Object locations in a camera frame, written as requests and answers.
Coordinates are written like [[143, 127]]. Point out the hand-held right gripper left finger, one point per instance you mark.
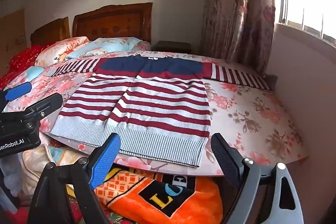
[[105, 158]]

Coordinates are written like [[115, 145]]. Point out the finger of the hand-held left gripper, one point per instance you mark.
[[44, 106], [18, 90]]

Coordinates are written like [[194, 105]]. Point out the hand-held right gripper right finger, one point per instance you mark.
[[225, 161]]

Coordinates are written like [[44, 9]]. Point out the red white striped sweater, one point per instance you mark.
[[147, 108]]

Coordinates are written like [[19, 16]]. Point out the small light blue pillow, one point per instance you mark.
[[34, 73]]

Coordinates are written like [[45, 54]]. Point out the red patterned blanket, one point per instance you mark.
[[21, 58]]

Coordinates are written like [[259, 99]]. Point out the pink floral bed sheet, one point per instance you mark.
[[249, 119]]

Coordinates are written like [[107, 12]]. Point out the brown cardboard sheet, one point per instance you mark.
[[13, 40]]

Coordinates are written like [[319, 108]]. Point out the pink floral pillow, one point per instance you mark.
[[57, 50]]

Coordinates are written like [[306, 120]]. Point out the red green floral cloth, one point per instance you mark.
[[76, 208]]

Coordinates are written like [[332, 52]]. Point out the small wooden headboard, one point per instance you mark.
[[50, 32]]

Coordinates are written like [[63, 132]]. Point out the orange black plush blanket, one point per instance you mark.
[[157, 200]]

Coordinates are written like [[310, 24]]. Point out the light blue floral pillow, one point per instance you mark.
[[110, 45]]

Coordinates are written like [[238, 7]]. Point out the large wooden headboard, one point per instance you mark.
[[113, 24]]

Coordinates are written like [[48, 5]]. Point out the dark wooden nightstand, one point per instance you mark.
[[172, 47]]

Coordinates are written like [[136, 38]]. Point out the pink floral curtain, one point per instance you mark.
[[236, 16]]

